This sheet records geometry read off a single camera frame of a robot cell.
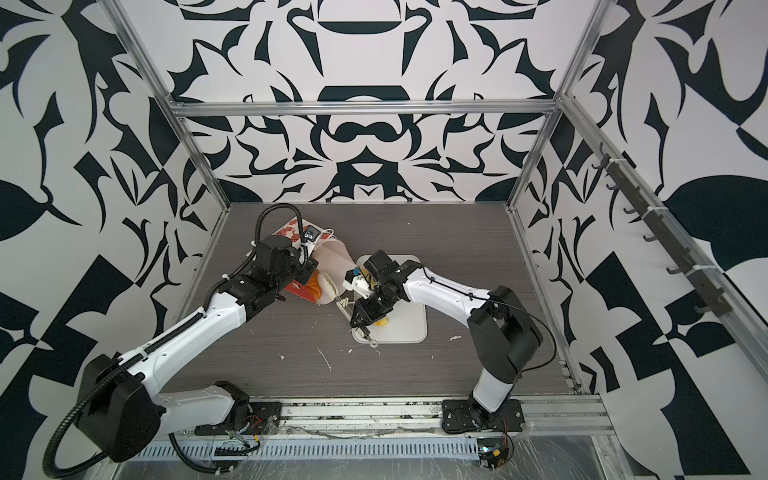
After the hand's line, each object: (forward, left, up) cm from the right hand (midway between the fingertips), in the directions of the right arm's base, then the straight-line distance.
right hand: (355, 321), depth 80 cm
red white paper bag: (+24, +9, -7) cm, 27 cm away
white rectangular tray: (+25, 0, -8) cm, 26 cm away
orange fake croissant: (+12, +12, -1) cm, 17 cm away
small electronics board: (-28, -33, -11) cm, 44 cm away
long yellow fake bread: (-2, -7, +3) cm, 8 cm away
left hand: (+16, +12, +13) cm, 24 cm away
